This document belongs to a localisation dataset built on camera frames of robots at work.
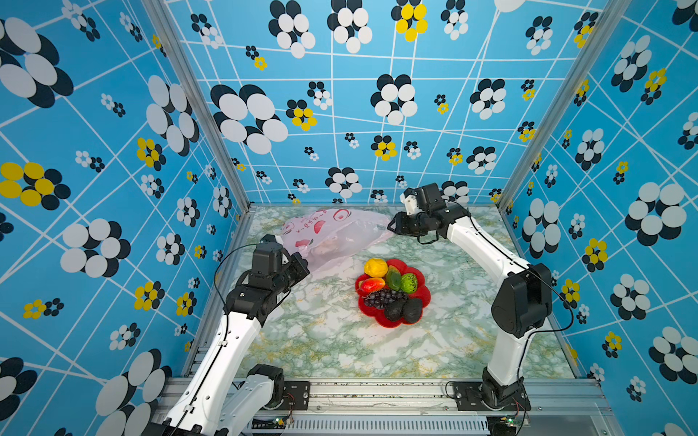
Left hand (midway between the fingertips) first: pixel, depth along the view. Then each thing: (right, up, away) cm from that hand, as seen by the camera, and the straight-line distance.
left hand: (312, 257), depth 76 cm
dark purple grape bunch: (+20, -14, +10) cm, 27 cm away
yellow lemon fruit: (+19, -5, +14) cm, 24 cm away
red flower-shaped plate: (+34, -13, +14) cm, 40 cm away
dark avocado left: (+25, -17, +9) cm, 31 cm away
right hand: (+25, +9, +12) cm, 30 cm away
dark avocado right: (+29, -17, +6) cm, 34 cm away
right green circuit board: (+51, -43, -6) cm, 67 cm away
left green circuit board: (-9, -43, -6) cm, 44 cm away
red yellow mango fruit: (+17, -10, +9) cm, 22 cm away
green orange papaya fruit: (+25, -8, +12) cm, 29 cm away
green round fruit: (+30, -10, +13) cm, 34 cm away
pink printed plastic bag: (+1, +6, +14) cm, 15 cm away
